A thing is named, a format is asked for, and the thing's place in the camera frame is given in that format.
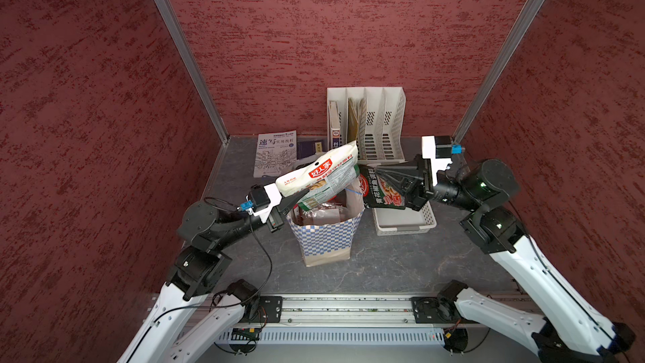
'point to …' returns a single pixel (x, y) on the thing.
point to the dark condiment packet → (324, 213)
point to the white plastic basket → (395, 222)
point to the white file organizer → (385, 119)
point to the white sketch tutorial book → (275, 153)
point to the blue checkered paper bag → (331, 242)
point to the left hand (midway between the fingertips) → (304, 191)
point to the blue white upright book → (335, 126)
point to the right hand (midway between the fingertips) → (373, 177)
